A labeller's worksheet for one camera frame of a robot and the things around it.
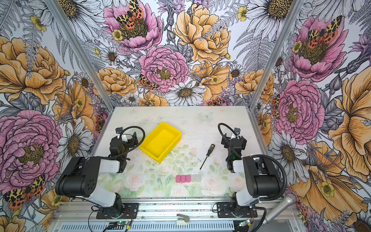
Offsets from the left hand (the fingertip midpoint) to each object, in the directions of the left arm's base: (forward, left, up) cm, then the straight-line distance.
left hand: (128, 136), depth 94 cm
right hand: (-1, -67, 0) cm, 67 cm away
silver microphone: (-37, -89, -4) cm, 96 cm away
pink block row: (-25, -35, -7) cm, 43 cm away
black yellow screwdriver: (-7, -52, -7) cm, 53 cm away
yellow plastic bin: (+2, -19, -9) cm, 21 cm away
